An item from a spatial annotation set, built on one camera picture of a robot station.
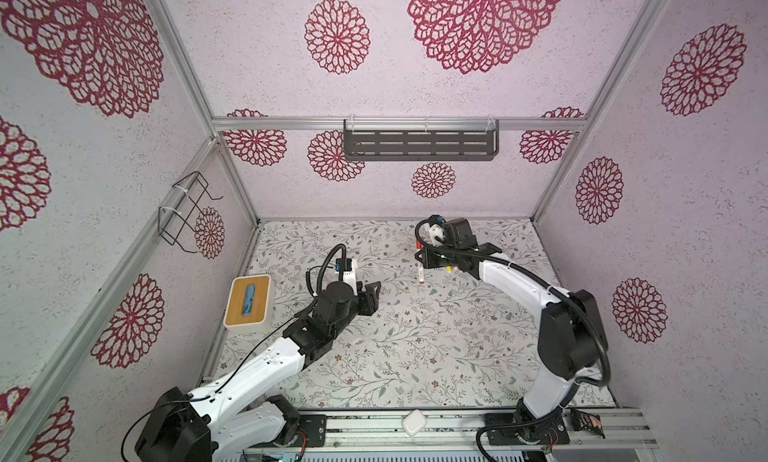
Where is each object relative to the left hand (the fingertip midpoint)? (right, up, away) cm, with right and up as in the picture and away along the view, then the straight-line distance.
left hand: (372, 288), depth 79 cm
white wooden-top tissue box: (-33, -8, +10) cm, 36 cm away
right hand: (+13, +10, +10) cm, 19 cm away
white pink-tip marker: (+13, +6, +2) cm, 15 cm away
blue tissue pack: (-40, -6, +15) cm, 43 cm away
